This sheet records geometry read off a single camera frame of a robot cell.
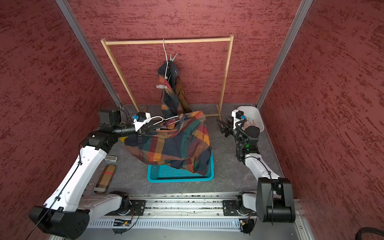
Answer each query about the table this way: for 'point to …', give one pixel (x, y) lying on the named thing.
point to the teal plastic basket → (166, 173)
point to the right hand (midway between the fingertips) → (219, 119)
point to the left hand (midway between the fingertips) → (156, 126)
